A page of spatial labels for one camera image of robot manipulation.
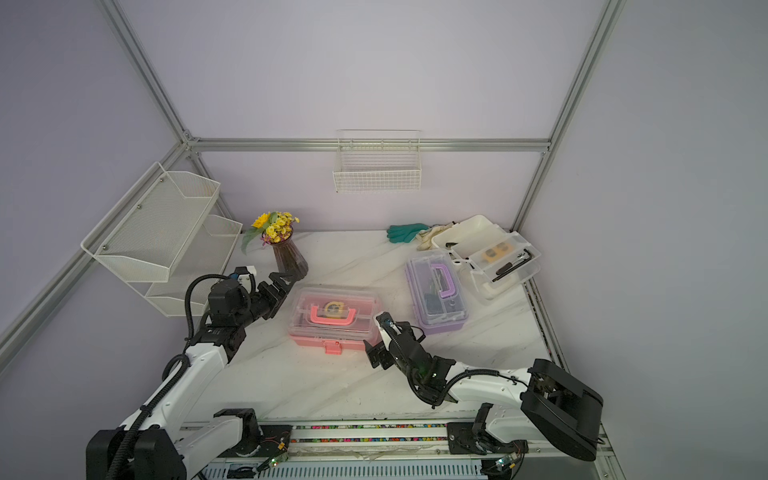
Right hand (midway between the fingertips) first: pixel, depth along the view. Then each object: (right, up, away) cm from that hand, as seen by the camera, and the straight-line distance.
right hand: (382, 334), depth 84 cm
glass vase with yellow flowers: (-32, +31, +4) cm, 45 cm away
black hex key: (+43, +19, +12) cm, 48 cm away
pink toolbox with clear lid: (-14, +4, +1) cm, 15 cm away
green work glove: (+8, +32, +34) cm, 48 cm away
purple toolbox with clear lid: (+17, +11, +10) cm, 23 cm away
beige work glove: (+16, +31, +34) cm, 49 cm away
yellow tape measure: (-15, +6, +5) cm, 17 cm away
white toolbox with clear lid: (+37, +22, +16) cm, 45 cm away
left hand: (-25, +14, -2) cm, 29 cm away
